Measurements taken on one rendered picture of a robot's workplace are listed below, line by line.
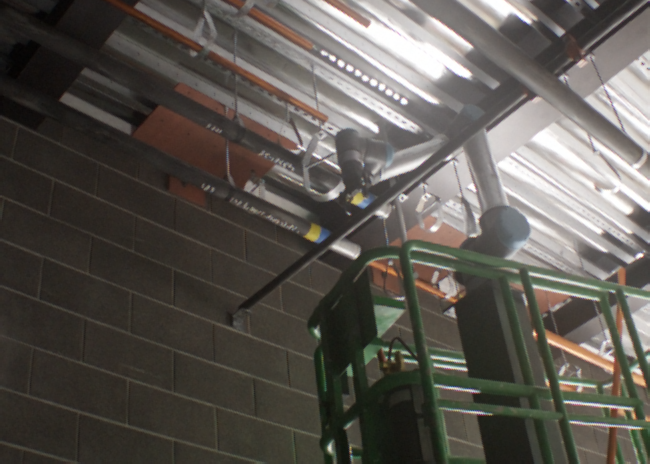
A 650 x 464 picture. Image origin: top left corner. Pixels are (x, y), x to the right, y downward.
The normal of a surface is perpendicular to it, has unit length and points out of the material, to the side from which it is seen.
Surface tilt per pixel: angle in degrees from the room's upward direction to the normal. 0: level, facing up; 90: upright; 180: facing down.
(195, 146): 180
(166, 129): 180
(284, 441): 90
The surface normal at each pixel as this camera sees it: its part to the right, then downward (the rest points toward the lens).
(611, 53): 0.11, 0.76
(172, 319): 0.67, -0.53
